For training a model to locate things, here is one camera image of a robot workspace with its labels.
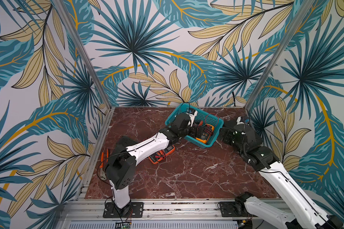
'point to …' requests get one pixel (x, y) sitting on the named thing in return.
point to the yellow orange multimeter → (209, 129)
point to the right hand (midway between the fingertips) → (227, 131)
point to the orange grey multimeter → (201, 123)
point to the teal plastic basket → (202, 115)
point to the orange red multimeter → (159, 156)
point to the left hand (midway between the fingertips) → (197, 127)
